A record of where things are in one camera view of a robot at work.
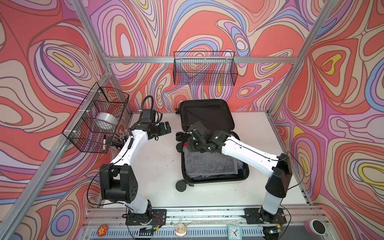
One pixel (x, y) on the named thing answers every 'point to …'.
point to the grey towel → (197, 164)
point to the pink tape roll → (315, 227)
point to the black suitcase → (217, 114)
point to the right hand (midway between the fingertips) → (189, 149)
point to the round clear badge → (180, 229)
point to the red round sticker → (102, 230)
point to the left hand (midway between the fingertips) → (165, 128)
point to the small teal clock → (234, 232)
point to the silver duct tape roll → (106, 120)
